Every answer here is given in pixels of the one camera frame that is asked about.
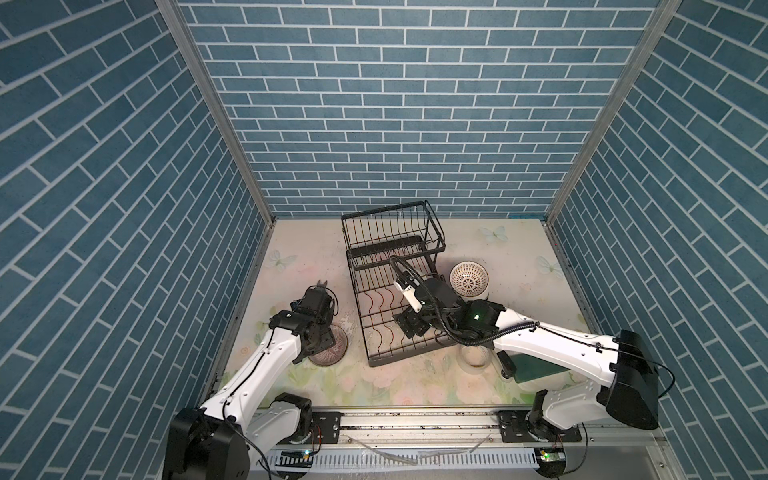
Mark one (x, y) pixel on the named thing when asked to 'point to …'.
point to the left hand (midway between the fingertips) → (321, 343)
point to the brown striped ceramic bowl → (334, 353)
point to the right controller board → (551, 461)
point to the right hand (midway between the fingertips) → (402, 302)
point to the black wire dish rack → (372, 239)
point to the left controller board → (295, 459)
